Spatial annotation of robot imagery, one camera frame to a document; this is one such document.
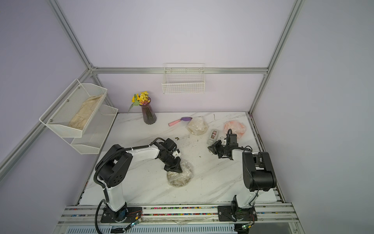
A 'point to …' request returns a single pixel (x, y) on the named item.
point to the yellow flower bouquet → (142, 99)
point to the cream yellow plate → (197, 126)
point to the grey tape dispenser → (213, 137)
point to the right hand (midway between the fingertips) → (205, 147)
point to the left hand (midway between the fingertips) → (181, 173)
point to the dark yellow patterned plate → (180, 179)
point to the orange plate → (236, 127)
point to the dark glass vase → (149, 116)
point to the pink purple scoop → (183, 118)
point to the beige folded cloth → (79, 120)
